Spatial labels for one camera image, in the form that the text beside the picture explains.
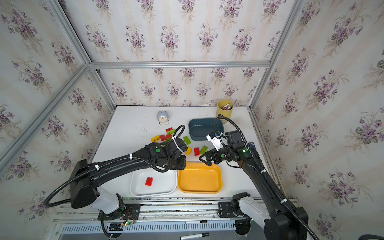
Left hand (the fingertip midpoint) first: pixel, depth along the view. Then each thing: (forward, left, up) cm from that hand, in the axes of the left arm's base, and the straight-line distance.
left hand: (186, 164), depth 75 cm
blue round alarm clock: (+38, +18, -7) cm, 43 cm away
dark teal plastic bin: (+34, -8, -13) cm, 37 cm away
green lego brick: (+28, +12, -11) cm, 32 cm away
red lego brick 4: (+26, +14, -13) cm, 32 cm away
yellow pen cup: (+44, -26, -2) cm, 51 cm away
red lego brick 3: (+25, +17, -13) cm, 33 cm away
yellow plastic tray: (-2, -7, -13) cm, 15 cm away
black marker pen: (-28, -4, -13) cm, 31 cm away
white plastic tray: (-5, +13, -12) cm, 18 cm away
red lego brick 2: (+32, +14, -12) cm, 37 cm away
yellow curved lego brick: (+23, +22, -12) cm, 34 cm away
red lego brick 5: (+13, -6, -10) cm, 18 cm away
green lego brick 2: (+16, -11, -13) cm, 23 cm away
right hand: (+3, -10, +4) cm, 11 cm away
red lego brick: (-4, +21, -13) cm, 25 cm away
